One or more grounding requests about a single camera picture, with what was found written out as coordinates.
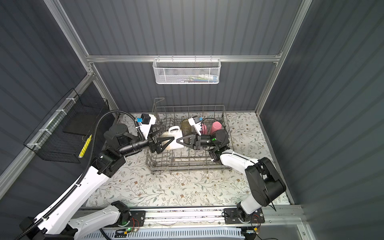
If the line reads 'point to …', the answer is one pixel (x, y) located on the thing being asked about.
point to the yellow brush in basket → (87, 143)
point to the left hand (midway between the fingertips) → (169, 131)
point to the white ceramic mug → (175, 132)
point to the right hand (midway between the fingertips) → (179, 146)
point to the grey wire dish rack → (186, 159)
